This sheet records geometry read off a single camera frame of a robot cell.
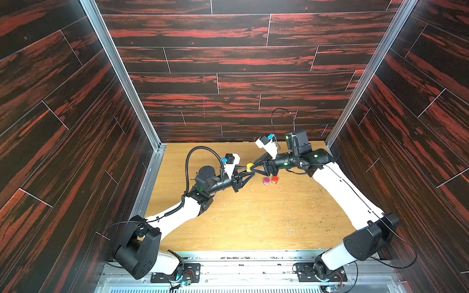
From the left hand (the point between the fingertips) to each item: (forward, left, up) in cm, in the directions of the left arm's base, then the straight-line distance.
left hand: (253, 173), depth 71 cm
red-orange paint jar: (+15, -15, -26) cm, 34 cm away
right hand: (+4, -2, +1) cm, 5 cm away
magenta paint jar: (+14, -10, -25) cm, 30 cm away
